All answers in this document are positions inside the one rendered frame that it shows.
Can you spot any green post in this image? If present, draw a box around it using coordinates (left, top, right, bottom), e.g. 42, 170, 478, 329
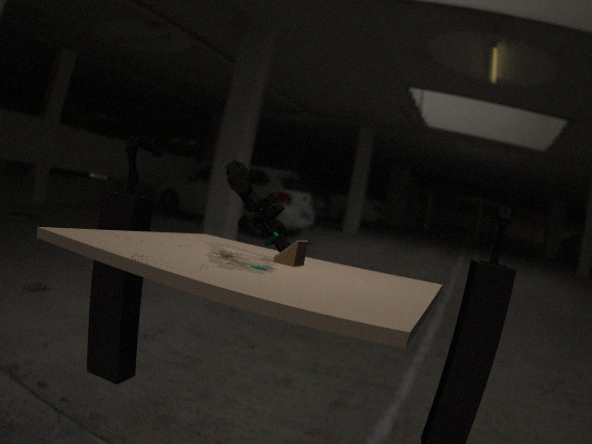
264, 232, 279, 247

